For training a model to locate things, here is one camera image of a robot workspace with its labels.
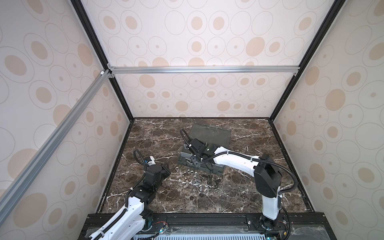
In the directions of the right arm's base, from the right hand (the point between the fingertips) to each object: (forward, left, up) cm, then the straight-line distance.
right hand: (197, 157), depth 89 cm
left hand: (-5, +14, +4) cm, 16 cm away
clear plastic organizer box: (+23, -14, -8) cm, 28 cm away
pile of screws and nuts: (-13, -1, -8) cm, 15 cm away
